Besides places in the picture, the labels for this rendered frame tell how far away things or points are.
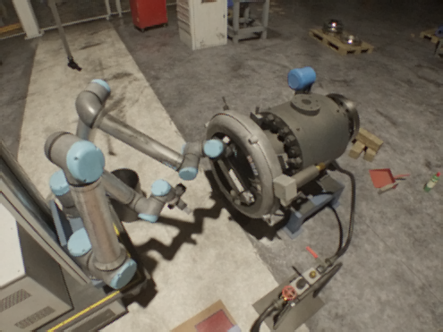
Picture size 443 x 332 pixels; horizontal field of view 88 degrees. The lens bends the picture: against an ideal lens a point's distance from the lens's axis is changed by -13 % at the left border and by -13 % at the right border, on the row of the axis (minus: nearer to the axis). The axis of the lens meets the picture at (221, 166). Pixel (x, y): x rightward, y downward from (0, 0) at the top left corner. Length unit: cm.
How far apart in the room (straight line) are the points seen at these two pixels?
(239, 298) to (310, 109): 136
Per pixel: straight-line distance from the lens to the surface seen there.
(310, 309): 201
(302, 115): 183
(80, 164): 83
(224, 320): 142
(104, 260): 120
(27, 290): 150
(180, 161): 128
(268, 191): 151
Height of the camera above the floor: 186
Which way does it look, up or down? 45 degrees down
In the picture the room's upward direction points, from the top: straight up
